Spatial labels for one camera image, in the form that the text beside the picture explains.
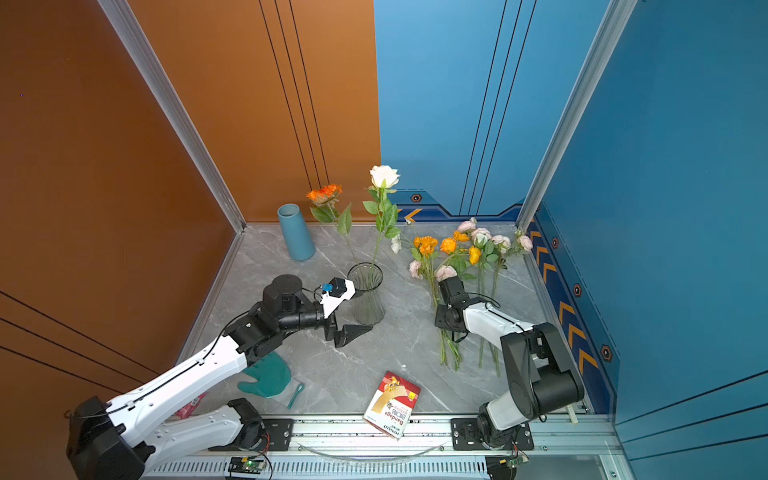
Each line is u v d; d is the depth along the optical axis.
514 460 0.70
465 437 0.72
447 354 0.86
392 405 0.74
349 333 0.61
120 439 0.39
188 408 0.47
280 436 0.73
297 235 1.01
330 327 0.60
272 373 0.82
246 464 0.71
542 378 0.44
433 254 1.03
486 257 1.05
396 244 1.09
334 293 0.58
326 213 0.77
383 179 0.72
